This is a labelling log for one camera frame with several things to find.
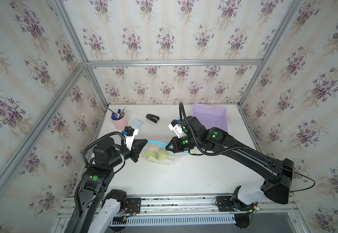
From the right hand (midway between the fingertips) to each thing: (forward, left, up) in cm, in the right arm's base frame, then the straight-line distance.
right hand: (168, 148), depth 66 cm
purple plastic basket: (+43, -33, -26) cm, 60 cm away
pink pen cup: (+28, +34, -15) cm, 47 cm away
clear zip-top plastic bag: (+1, +6, -1) cm, 6 cm away
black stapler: (+39, +16, -24) cm, 48 cm away
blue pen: (+35, +36, -13) cm, 51 cm away
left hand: (+1, +9, +4) cm, 10 cm away
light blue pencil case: (+32, +25, -24) cm, 47 cm away
